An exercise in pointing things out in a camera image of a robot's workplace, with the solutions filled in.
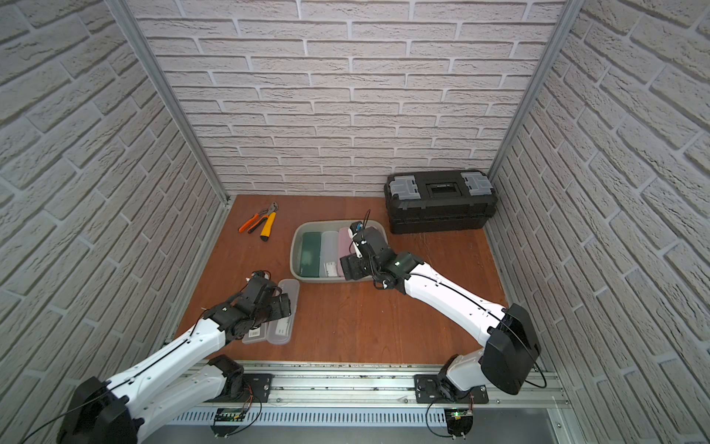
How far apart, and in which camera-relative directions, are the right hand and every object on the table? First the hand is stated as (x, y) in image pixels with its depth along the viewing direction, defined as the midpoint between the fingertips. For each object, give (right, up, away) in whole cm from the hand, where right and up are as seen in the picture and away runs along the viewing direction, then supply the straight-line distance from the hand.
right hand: (358, 257), depth 80 cm
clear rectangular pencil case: (-31, -23, 0) cm, 38 cm away
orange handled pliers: (-41, +14, +34) cm, 55 cm away
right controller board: (+27, -42, -10) cm, 51 cm away
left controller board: (-35, -43, -8) cm, 56 cm away
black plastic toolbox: (+29, +18, +15) cm, 37 cm away
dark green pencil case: (-18, -1, +20) cm, 27 cm away
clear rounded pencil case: (-24, -23, +3) cm, 34 cm away
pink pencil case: (-5, +2, +22) cm, 23 cm away
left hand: (-24, -14, +4) cm, 28 cm away
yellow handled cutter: (-37, +10, +30) cm, 49 cm away
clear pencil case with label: (-11, -1, +20) cm, 23 cm away
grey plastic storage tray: (-18, +9, +25) cm, 32 cm away
